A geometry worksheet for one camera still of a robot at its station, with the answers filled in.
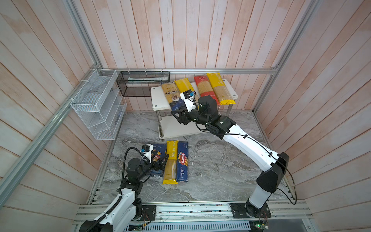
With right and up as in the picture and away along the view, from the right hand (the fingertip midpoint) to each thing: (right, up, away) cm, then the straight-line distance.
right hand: (175, 110), depth 69 cm
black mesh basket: (-28, +23, +34) cm, 50 cm away
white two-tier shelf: (-6, -9, +32) cm, 34 cm away
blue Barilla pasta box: (-11, -24, +21) cm, 33 cm away
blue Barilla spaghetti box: (+4, -30, +18) cm, 36 cm away
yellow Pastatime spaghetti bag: (-4, -34, +16) cm, 38 cm away
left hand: (-7, -25, +12) cm, 28 cm away
